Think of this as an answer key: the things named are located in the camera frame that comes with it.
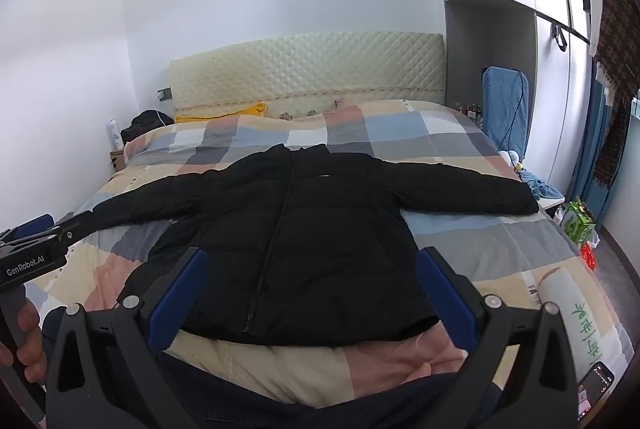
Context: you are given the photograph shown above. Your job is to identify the blue curtain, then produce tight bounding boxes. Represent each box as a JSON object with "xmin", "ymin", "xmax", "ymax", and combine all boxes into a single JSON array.
[{"xmin": 570, "ymin": 59, "xmax": 621, "ymax": 225}]

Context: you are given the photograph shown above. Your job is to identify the person's left hand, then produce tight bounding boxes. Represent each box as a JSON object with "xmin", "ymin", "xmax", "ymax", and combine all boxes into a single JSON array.
[{"xmin": 0, "ymin": 299, "xmax": 48, "ymax": 385}]

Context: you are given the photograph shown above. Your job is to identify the black bag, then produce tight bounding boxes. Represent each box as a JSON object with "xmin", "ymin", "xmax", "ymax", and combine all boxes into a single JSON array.
[{"xmin": 120, "ymin": 110, "xmax": 175, "ymax": 144}]

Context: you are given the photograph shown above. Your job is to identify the row of small bottles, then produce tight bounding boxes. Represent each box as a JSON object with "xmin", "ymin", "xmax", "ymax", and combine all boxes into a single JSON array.
[{"xmin": 452, "ymin": 103, "xmax": 485, "ymax": 126}]

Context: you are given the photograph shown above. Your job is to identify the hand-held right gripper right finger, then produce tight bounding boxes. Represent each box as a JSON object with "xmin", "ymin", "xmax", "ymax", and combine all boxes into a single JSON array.
[{"xmin": 417, "ymin": 246, "xmax": 593, "ymax": 429}]

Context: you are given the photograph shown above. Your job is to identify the grey white wardrobe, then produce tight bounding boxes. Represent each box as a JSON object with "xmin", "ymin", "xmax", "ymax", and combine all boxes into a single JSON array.
[{"xmin": 437, "ymin": 0, "xmax": 601, "ymax": 210}]

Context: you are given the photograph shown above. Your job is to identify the person's dark pants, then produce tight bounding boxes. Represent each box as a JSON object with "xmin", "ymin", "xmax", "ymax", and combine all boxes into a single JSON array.
[{"xmin": 40, "ymin": 306, "xmax": 501, "ymax": 429}]

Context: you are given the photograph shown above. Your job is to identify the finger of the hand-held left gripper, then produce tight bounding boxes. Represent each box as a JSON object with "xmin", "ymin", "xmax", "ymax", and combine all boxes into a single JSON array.
[
  {"xmin": 14, "ymin": 214, "xmax": 55, "ymax": 236},
  {"xmin": 50, "ymin": 210, "xmax": 97, "ymax": 244}
]

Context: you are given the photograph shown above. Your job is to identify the plaid patchwork quilt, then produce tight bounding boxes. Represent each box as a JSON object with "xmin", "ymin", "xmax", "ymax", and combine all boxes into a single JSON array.
[{"xmin": 20, "ymin": 99, "xmax": 636, "ymax": 410}]

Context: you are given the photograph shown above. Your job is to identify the black puffer jacket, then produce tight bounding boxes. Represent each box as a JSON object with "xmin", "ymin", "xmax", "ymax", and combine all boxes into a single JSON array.
[{"xmin": 92, "ymin": 144, "xmax": 541, "ymax": 350}]

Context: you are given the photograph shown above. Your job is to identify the brown patterned hanging cloth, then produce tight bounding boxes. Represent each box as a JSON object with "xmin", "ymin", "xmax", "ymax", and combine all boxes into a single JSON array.
[{"xmin": 592, "ymin": 0, "xmax": 640, "ymax": 190}]

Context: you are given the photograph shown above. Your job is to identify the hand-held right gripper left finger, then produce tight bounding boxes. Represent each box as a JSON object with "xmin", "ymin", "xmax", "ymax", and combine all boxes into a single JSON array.
[{"xmin": 45, "ymin": 248, "xmax": 208, "ymax": 429}]

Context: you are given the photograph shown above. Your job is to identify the floral cream pillow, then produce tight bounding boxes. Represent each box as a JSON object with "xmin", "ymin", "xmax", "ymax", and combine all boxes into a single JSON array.
[{"xmin": 265, "ymin": 98, "xmax": 346, "ymax": 122}]

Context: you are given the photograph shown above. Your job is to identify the white spray bottle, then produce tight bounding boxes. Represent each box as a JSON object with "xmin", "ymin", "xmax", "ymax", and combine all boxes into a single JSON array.
[{"xmin": 106, "ymin": 119, "xmax": 124, "ymax": 152}]

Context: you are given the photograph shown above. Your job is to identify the cream quilted headboard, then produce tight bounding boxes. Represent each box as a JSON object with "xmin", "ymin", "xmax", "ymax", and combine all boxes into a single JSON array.
[{"xmin": 167, "ymin": 31, "xmax": 447, "ymax": 120}]

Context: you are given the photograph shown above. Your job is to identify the green plastic bag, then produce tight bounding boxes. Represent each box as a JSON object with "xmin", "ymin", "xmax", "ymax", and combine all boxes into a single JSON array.
[{"xmin": 559, "ymin": 196, "xmax": 598, "ymax": 245}]

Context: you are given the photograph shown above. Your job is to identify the red plastic bag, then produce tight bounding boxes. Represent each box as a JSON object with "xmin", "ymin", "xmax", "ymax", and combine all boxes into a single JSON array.
[{"xmin": 580, "ymin": 241, "xmax": 600, "ymax": 271}]

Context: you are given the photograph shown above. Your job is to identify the blue towel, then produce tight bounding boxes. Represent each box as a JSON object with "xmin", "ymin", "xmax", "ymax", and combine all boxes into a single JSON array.
[{"xmin": 522, "ymin": 169, "xmax": 566, "ymax": 204}]

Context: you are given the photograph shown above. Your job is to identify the yellow pillow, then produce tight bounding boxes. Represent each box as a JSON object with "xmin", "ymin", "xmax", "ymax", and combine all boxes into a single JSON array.
[{"xmin": 174, "ymin": 101, "xmax": 268, "ymax": 124}]

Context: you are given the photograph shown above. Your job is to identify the black smartphone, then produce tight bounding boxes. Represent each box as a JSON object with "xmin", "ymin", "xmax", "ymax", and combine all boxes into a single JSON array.
[{"xmin": 575, "ymin": 361, "xmax": 616, "ymax": 422}]

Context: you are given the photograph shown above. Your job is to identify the blue cloth covered chair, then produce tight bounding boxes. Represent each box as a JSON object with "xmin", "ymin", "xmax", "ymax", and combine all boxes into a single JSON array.
[{"xmin": 481, "ymin": 66, "xmax": 532, "ymax": 160}]

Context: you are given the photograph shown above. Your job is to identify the black strap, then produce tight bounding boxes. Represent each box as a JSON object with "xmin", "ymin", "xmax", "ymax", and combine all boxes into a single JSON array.
[{"xmin": 550, "ymin": 23, "xmax": 570, "ymax": 54}]

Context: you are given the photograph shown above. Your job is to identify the white plush toy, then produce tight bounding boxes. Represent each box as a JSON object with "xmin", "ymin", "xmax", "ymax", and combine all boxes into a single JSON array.
[{"xmin": 502, "ymin": 150, "xmax": 527, "ymax": 172}]

